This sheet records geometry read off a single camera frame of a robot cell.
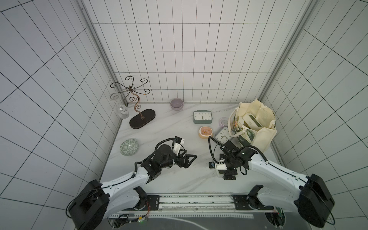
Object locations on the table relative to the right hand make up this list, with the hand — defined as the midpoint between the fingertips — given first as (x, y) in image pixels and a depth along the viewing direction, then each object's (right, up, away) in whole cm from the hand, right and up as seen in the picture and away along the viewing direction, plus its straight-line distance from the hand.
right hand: (222, 162), depth 84 cm
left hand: (-20, +5, -6) cm, 22 cm away
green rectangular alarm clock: (-9, +27, +23) cm, 36 cm away
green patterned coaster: (-60, +7, +9) cm, 61 cm away
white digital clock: (+21, +23, +5) cm, 32 cm away
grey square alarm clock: (+5, +14, +14) cm, 20 cm away
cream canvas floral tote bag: (+21, +16, -6) cm, 27 cm away
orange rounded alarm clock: (-8, +16, +14) cm, 23 cm away
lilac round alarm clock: (+7, +23, +21) cm, 32 cm away
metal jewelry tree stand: (-54, +26, +26) cm, 66 cm away
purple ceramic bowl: (-29, +37, +31) cm, 57 cm away
